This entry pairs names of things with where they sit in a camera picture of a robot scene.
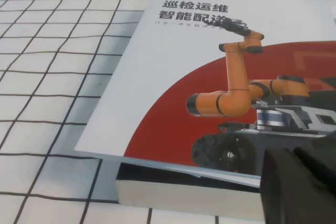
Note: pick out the thick white book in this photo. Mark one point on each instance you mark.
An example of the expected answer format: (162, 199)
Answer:
(140, 186)

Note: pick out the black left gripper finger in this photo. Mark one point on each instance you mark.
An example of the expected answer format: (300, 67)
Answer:
(298, 186)

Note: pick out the white robot brochure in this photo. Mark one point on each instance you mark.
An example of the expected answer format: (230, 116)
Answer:
(212, 84)

